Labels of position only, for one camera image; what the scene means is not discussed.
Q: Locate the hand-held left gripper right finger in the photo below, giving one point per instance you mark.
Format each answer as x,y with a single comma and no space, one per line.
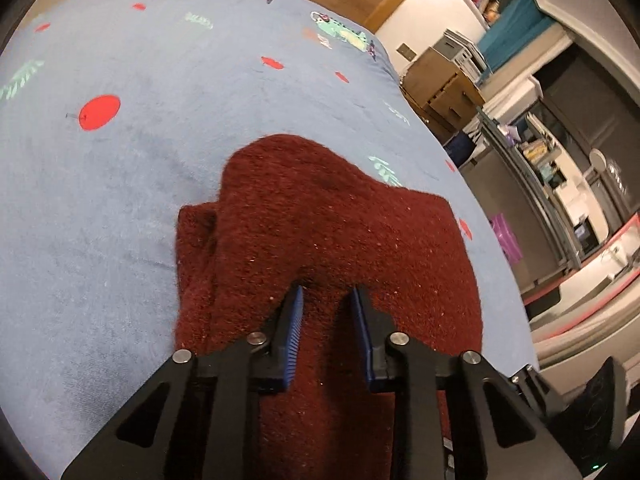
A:
361,330

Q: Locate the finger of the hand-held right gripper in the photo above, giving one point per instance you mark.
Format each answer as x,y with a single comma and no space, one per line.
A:
532,385

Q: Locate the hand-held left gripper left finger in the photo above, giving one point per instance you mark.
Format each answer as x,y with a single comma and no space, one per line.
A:
295,330

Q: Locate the dark red knit sweater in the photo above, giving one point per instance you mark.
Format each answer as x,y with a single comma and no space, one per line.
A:
325,220

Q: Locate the chair with red trim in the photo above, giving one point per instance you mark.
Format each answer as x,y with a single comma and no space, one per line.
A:
590,305

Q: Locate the purple plastic stool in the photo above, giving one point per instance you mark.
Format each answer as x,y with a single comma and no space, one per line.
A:
505,235

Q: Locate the grey desk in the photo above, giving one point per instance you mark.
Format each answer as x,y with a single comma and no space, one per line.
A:
540,195

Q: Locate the dark blue bag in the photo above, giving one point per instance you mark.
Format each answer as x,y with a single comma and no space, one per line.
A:
460,149

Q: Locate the blue printed blanket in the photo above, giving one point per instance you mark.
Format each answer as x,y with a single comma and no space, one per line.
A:
150,160

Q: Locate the white desk lamp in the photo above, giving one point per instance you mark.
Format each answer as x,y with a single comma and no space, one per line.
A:
596,160

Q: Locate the wooden drawer chest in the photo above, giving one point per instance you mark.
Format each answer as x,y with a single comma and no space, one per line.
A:
440,87

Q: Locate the grey printer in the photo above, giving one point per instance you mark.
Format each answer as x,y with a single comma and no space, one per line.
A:
460,52

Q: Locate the teal curtain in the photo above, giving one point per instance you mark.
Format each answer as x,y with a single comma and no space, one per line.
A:
512,30

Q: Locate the wall socket plate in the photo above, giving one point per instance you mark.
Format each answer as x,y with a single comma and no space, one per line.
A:
405,52

